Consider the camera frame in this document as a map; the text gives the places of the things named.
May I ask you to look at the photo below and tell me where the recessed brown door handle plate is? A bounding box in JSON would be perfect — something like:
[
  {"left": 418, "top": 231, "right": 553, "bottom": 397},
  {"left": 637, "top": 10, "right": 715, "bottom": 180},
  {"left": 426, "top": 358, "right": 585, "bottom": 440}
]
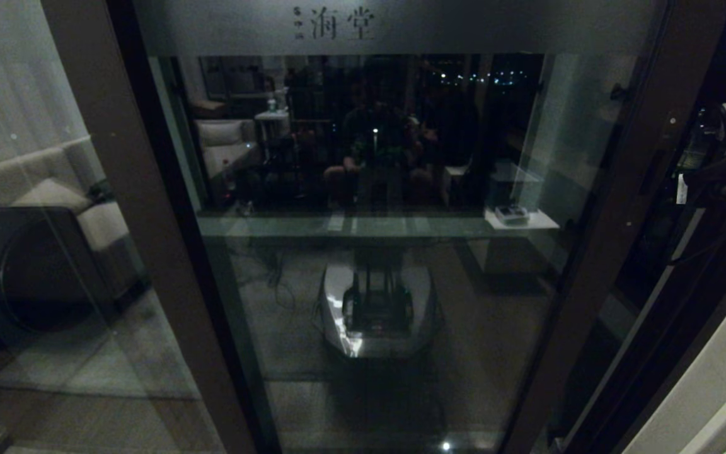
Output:
[{"left": 620, "top": 112, "right": 682, "bottom": 231}]

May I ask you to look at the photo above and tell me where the dark door jamb frame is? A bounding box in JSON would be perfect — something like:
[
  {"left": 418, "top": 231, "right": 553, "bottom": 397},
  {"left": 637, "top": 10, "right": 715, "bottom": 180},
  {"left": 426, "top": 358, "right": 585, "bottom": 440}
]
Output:
[{"left": 558, "top": 60, "right": 726, "bottom": 454}]

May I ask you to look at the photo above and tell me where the grey stone balcony sill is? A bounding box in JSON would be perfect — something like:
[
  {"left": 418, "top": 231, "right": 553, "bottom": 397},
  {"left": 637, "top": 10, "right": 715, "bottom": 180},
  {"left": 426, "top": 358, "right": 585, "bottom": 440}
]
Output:
[{"left": 198, "top": 207, "right": 523, "bottom": 221}]

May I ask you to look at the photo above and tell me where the brown framed sliding glass door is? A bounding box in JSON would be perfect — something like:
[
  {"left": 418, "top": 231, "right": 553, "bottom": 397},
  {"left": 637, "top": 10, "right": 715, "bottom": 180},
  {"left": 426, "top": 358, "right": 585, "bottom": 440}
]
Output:
[{"left": 108, "top": 0, "right": 726, "bottom": 454}]

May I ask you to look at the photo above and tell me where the brown framed fixed glass door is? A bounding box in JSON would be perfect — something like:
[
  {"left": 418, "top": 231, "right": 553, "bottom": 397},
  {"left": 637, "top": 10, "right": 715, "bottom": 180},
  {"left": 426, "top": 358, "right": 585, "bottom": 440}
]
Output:
[{"left": 0, "top": 0, "right": 256, "bottom": 454}]

